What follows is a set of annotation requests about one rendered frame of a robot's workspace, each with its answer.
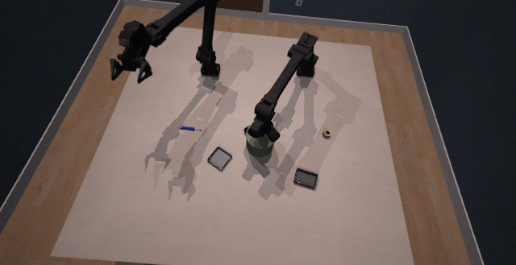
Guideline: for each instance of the small brass hex nut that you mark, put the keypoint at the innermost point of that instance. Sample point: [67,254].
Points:
[325,135]

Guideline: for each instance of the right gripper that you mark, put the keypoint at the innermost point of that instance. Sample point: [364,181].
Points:
[132,66]

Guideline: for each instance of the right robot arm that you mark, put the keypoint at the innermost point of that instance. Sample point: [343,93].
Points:
[135,34]

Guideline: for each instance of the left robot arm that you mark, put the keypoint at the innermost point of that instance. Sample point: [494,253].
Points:
[300,54]

